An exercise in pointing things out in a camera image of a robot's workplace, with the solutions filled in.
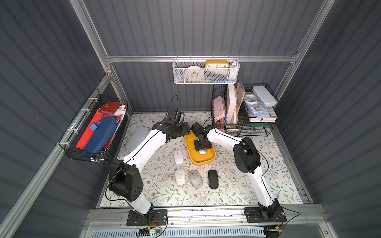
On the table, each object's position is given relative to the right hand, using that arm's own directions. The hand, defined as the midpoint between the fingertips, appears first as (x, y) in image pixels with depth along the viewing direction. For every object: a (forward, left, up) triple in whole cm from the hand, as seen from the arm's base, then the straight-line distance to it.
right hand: (204, 149), depth 99 cm
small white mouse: (-20, +15, +2) cm, 25 cm away
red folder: (+7, +53, +31) cm, 62 cm away
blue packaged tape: (+19, -32, +22) cm, 43 cm away
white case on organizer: (+34, -40, +22) cm, 57 cm away
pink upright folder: (+23, -22, +28) cm, 42 cm away
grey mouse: (-21, +6, +3) cm, 22 cm away
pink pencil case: (+27, -11, +13) cm, 32 cm away
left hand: (+1, +10, +20) cm, 22 cm away
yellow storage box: (-8, +6, +3) cm, 10 cm away
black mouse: (-20, -4, +1) cm, 21 cm away
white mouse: (-6, +17, +2) cm, 18 cm away
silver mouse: (-2, +1, +1) cm, 3 cm away
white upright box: (+18, -17, +24) cm, 35 cm away
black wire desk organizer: (+20, -26, +18) cm, 38 cm away
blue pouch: (-10, +49, +33) cm, 59 cm away
